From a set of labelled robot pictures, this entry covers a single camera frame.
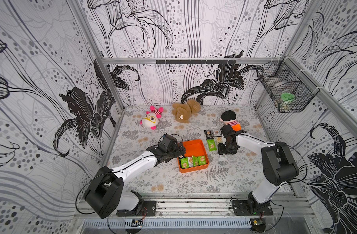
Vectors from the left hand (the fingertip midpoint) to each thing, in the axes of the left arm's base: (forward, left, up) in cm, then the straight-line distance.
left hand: (181, 154), depth 85 cm
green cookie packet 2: (-4, -2, -3) cm, 5 cm away
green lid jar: (+22, -58, +24) cm, 67 cm away
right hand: (+7, -28, -6) cm, 30 cm away
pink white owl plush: (+26, +23, 0) cm, 35 cm away
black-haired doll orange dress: (+31, -34, -1) cm, 46 cm away
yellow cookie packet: (+15, -25, -5) cm, 30 cm away
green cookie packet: (+10, -20, -5) cm, 23 cm away
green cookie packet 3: (-1, -13, -5) cm, 14 cm away
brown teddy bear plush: (+32, 0, +3) cm, 32 cm away
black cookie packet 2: (+2, -27, -5) cm, 27 cm away
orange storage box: (+8, -9, -6) cm, 14 cm away
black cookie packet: (+19, -18, -5) cm, 27 cm away
